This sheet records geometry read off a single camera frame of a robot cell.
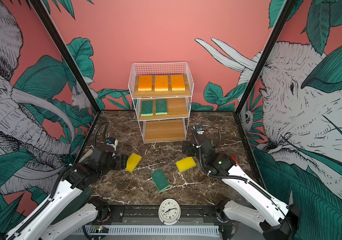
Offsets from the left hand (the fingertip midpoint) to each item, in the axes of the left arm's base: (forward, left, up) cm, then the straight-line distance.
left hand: (121, 155), depth 74 cm
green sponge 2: (+28, -20, +6) cm, 35 cm away
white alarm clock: (-24, -24, -15) cm, 37 cm away
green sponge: (+26, -12, +7) cm, 30 cm away
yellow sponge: (+3, -34, -20) cm, 40 cm away
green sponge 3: (-7, -18, -18) cm, 26 cm away
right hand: (+4, -34, +7) cm, 35 cm away
